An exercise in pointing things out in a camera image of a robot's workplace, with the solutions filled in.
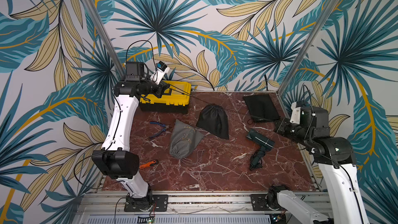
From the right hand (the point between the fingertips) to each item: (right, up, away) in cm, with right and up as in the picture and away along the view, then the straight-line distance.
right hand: (276, 122), depth 65 cm
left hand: (-49, +16, +10) cm, 52 cm away
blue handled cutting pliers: (-54, -6, +33) cm, 63 cm away
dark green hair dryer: (+5, -14, +23) cm, 28 cm away
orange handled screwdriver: (-57, -24, +19) cm, 65 cm away
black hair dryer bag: (-26, 0, +9) cm, 27 cm away
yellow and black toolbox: (-48, +11, +29) cm, 57 cm away
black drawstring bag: (+11, +6, +44) cm, 46 cm away
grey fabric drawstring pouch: (-40, -12, +22) cm, 47 cm away
